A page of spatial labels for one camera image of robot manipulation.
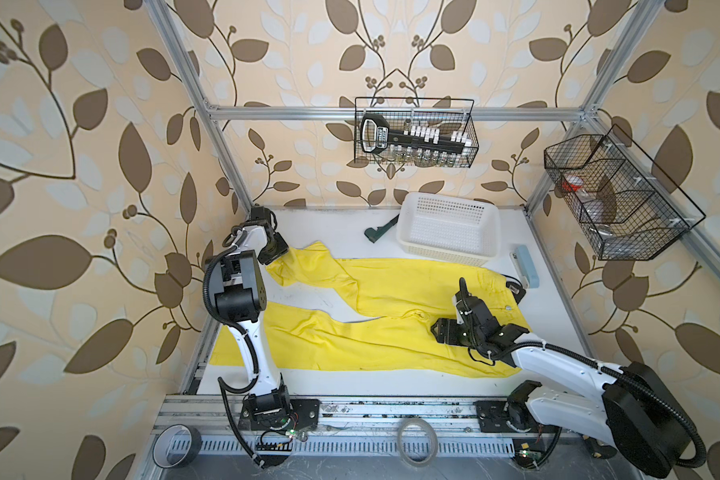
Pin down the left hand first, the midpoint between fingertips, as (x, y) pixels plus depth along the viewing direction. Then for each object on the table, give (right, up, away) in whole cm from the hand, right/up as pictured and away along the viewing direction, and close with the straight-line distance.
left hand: (279, 248), depth 102 cm
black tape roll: (-11, -47, -30) cm, 57 cm away
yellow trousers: (+44, -15, -6) cm, 47 cm away
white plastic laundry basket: (+62, +7, +13) cm, 63 cm away
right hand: (+53, -24, -15) cm, 60 cm away
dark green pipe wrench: (+33, +5, +9) cm, 34 cm away
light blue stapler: (+83, -6, -5) cm, 83 cm away
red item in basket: (+87, +18, -19) cm, 91 cm away
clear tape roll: (+46, -44, -33) cm, 72 cm away
